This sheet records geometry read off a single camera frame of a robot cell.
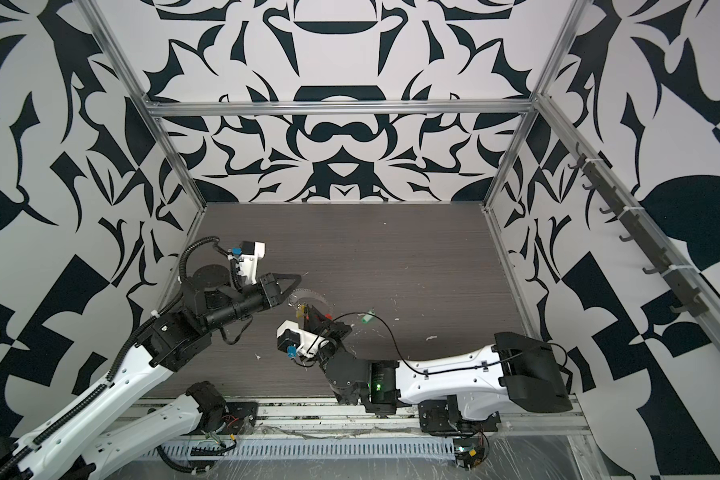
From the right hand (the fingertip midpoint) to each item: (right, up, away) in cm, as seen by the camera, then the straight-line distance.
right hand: (313, 306), depth 65 cm
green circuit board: (+35, -35, +6) cm, 50 cm away
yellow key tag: (-2, -1, -2) cm, 3 cm away
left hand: (-2, +7, -1) cm, 7 cm away
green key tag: (+12, -9, +25) cm, 30 cm away
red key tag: (+3, -2, +1) cm, 4 cm away
